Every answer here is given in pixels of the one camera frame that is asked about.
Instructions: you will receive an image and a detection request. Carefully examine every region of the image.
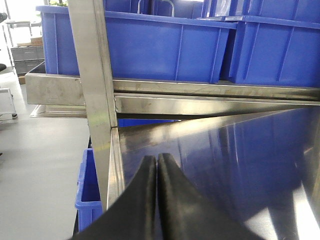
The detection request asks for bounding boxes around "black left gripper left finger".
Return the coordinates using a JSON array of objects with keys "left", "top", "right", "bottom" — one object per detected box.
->
[{"left": 71, "top": 155, "right": 157, "bottom": 240}]

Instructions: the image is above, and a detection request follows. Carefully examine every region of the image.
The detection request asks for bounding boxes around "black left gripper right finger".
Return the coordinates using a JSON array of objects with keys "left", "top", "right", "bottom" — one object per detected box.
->
[{"left": 157, "top": 152, "right": 261, "bottom": 240}]

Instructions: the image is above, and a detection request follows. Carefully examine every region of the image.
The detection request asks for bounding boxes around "steel rack with table top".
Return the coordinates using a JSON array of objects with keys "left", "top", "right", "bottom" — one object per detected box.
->
[{"left": 24, "top": 0, "right": 320, "bottom": 240}]

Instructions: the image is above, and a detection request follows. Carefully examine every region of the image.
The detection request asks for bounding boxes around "white cart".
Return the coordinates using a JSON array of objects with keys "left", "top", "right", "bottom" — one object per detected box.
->
[{"left": 0, "top": 87, "right": 19, "bottom": 120}]

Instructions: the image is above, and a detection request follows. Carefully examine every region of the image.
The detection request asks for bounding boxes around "grey crate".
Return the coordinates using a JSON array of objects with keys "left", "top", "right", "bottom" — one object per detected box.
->
[
  {"left": 13, "top": 59, "right": 46, "bottom": 76},
  {"left": 10, "top": 45, "right": 45, "bottom": 61}
]

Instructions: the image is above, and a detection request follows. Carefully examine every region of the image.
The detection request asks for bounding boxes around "cardboard box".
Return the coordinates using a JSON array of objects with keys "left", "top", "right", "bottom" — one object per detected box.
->
[{"left": 16, "top": 37, "right": 44, "bottom": 48}]

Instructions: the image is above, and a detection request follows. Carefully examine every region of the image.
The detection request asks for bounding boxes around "steel handle bar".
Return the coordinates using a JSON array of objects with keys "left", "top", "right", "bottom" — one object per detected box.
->
[{"left": 136, "top": 0, "right": 175, "bottom": 18}]

